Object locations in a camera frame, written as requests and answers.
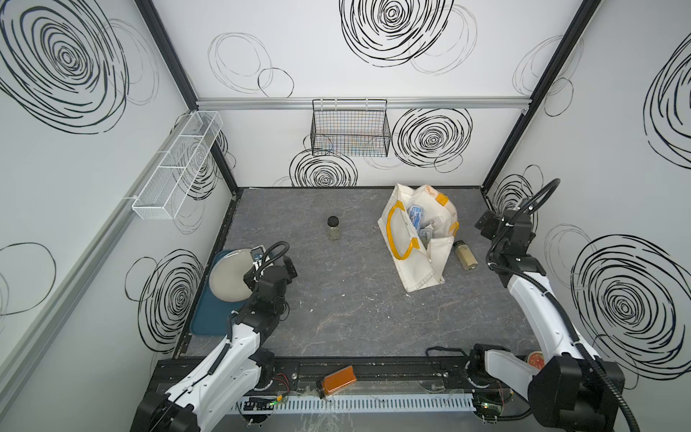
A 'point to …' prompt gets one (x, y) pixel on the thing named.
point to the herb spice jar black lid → (334, 229)
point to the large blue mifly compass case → (415, 215)
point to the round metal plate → (227, 274)
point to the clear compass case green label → (425, 235)
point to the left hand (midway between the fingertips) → (271, 261)
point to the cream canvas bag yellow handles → (419, 226)
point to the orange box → (338, 380)
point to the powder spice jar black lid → (465, 256)
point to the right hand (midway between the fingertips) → (505, 219)
